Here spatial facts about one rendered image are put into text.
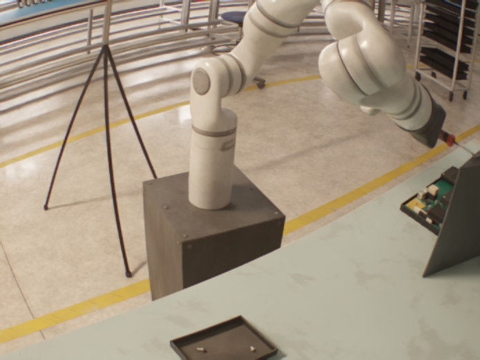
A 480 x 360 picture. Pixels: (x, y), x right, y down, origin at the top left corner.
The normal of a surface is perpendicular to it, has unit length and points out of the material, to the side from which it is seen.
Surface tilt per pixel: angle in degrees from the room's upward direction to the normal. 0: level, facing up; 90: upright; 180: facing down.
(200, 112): 91
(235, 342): 0
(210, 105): 93
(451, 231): 90
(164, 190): 0
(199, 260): 90
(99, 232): 0
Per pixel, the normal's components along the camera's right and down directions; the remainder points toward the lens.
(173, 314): 0.09, -0.85
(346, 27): -0.32, 0.82
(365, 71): -0.34, 0.51
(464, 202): 0.32, 0.52
